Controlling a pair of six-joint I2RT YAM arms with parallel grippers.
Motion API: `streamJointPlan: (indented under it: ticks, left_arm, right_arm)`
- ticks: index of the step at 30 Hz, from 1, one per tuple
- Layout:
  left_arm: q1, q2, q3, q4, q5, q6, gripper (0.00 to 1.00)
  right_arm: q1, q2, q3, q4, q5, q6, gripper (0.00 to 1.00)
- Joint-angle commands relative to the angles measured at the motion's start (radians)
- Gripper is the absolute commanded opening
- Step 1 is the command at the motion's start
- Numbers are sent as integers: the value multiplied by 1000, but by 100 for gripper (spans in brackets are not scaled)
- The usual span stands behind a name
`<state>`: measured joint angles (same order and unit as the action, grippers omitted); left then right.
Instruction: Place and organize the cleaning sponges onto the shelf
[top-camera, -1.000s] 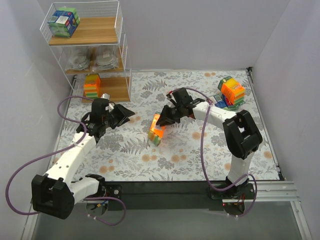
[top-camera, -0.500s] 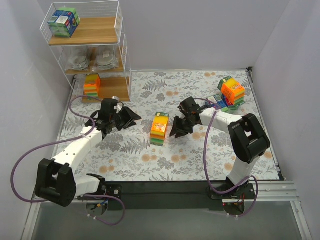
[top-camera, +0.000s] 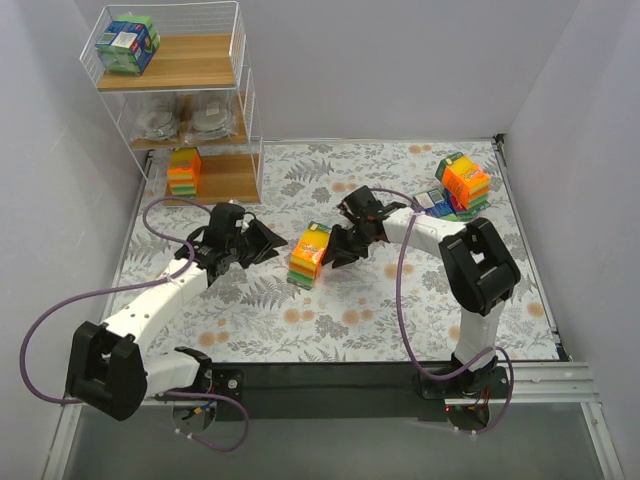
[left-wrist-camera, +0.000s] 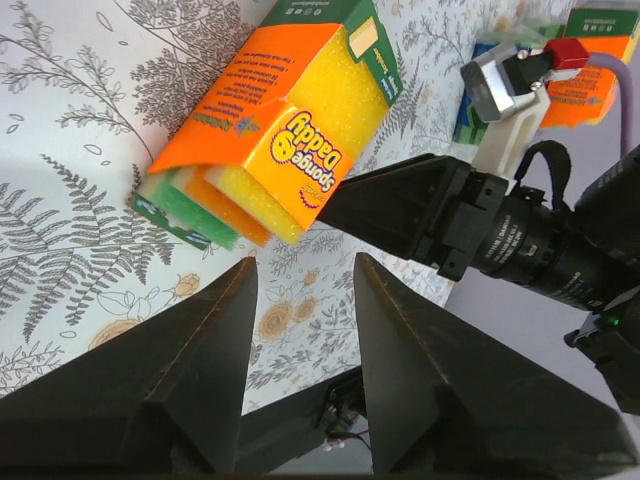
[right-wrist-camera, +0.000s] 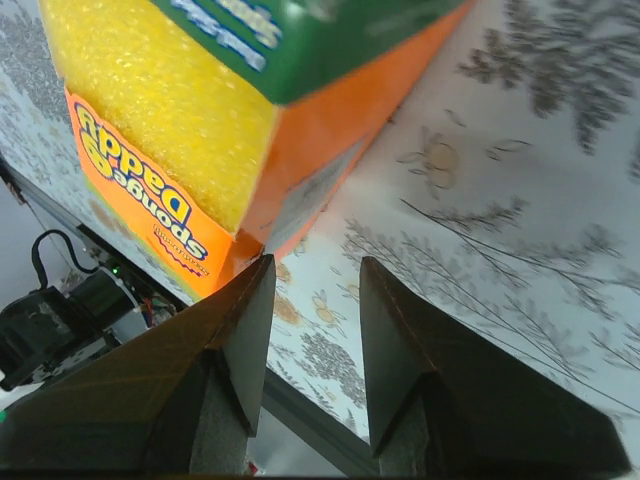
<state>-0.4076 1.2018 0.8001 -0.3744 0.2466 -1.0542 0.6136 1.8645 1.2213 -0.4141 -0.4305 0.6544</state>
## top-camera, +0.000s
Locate orange box sponge pack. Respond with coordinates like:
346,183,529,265
287,222,331,290

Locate orange green sponge pack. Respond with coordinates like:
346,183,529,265
167,148,202,198

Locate blue label sponge pack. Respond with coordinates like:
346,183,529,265
414,188,457,221

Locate orange yellow sponge box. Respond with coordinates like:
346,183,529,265
435,152,490,210

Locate silver mesh scrubber pack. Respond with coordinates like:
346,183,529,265
132,92,181,141

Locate blue label green sponges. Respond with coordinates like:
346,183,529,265
94,14,160,76

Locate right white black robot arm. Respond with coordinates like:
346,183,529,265
322,186,521,394

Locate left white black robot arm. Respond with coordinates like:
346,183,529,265
66,203,287,421

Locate floral patterned table mat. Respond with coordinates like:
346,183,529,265
104,142,557,370

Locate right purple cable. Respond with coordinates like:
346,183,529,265
369,188,512,436

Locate purple cable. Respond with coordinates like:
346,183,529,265
19,196,250,453
369,188,512,436

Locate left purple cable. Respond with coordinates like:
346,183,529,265
19,196,250,453

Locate white wire wooden shelf unit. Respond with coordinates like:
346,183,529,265
80,1,264,204

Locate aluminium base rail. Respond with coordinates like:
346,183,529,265
62,359,601,409

